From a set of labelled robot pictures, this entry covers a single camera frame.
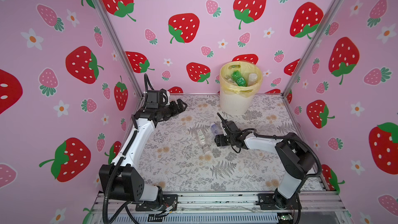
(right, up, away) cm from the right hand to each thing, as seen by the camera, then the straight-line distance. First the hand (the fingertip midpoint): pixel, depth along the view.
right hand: (218, 138), depth 94 cm
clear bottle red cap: (+21, +37, +1) cm, 43 cm away
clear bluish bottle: (-2, +5, +6) cm, 8 cm away
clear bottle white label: (-9, 0, -3) cm, 9 cm away
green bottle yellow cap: (+15, +37, +7) cm, 41 cm away
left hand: (-21, +20, -14) cm, 32 cm away
